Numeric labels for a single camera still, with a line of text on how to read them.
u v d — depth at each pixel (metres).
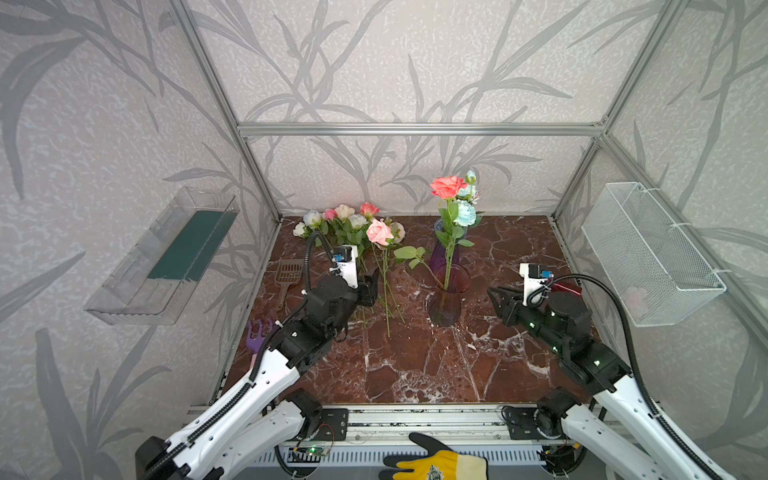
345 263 0.60
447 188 0.64
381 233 0.62
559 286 0.96
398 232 1.12
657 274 0.61
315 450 0.71
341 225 1.11
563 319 0.51
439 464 0.67
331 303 0.51
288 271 1.05
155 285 0.63
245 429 0.53
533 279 0.61
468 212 0.71
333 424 0.73
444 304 0.86
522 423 0.73
